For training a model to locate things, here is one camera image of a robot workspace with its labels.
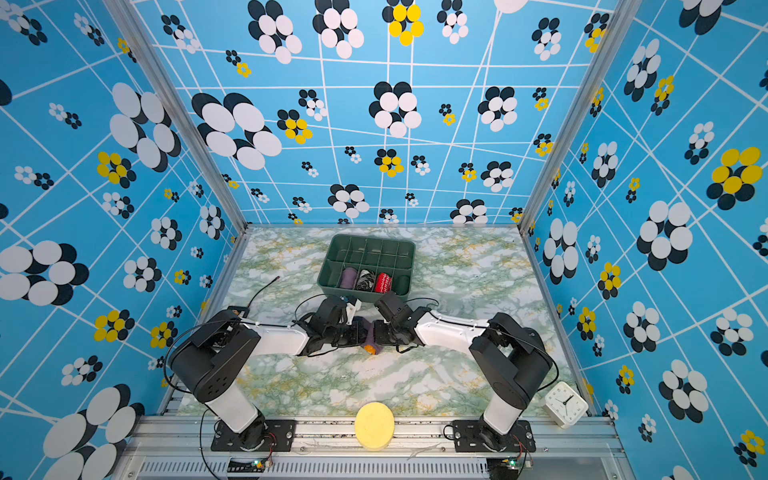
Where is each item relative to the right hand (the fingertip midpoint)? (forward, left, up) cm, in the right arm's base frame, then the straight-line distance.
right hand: (377, 337), depth 89 cm
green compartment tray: (+29, +6, +5) cm, 30 cm away
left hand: (+1, +1, 0) cm, 1 cm away
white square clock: (-18, -49, +1) cm, 52 cm away
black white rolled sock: (+17, +4, +5) cm, 19 cm away
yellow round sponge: (-24, 0, +1) cm, 24 cm away
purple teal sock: (-3, +2, +3) cm, 5 cm away
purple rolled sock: (+19, +10, +4) cm, 22 cm away
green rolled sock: (+17, -7, +4) cm, 19 cm away
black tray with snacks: (+8, +45, +1) cm, 46 cm away
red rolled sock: (+17, -1, +4) cm, 17 cm away
